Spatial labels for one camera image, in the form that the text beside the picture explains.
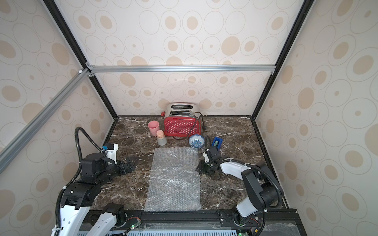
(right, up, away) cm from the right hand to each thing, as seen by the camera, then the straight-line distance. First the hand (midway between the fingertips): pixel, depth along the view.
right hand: (203, 168), depth 91 cm
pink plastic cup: (-34, +27, +13) cm, 45 cm away
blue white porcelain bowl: (-4, +16, +12) cm, 21 cm away
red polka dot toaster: (-13, +31, +6) cm, 34 cm away
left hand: (-34, +11, -21) cm, 41 cm away
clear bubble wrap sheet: (-17, -7, -5) cm, 19 cm away
